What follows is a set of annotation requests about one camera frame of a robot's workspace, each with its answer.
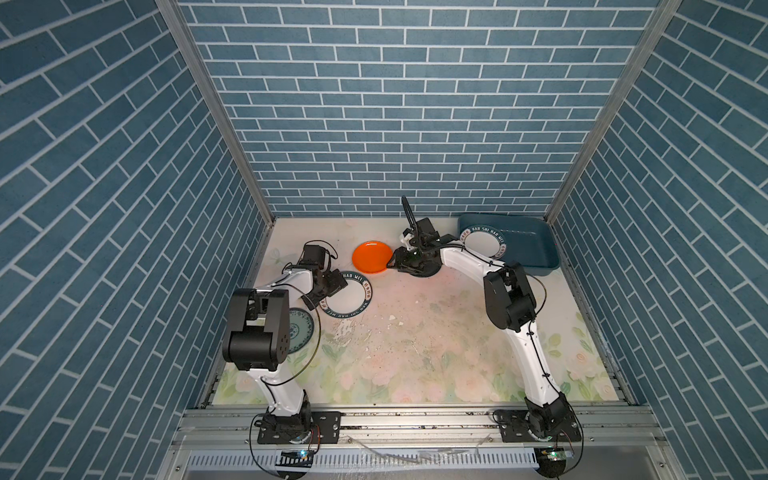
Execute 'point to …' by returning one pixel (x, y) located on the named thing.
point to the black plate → (431, 267)
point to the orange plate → (372, 256)
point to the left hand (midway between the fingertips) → (340, 289)
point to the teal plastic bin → (530, 241)
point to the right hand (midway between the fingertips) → (393, 266)
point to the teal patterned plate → (301, 330)
